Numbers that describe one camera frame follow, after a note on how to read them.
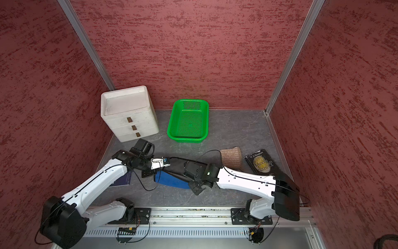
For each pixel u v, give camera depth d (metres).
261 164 0.92
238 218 0.73
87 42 0.83
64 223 0.38
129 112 0.87
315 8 0.71
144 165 0.67
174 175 0.79
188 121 1.14
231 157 0.94
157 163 0.70
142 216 0.73
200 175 0.56
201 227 0.74
